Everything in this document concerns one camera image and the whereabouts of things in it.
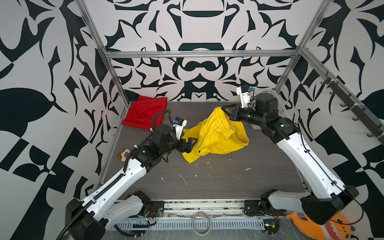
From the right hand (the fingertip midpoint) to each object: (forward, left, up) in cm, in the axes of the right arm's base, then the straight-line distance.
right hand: (223, 107), depth 65 cm
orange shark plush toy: (-41, -46, -31) cm, 69 cm away
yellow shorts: (-3, +1, -17) cm, 17 cm away
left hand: (-5, +14, -12) cm, 19 cm away
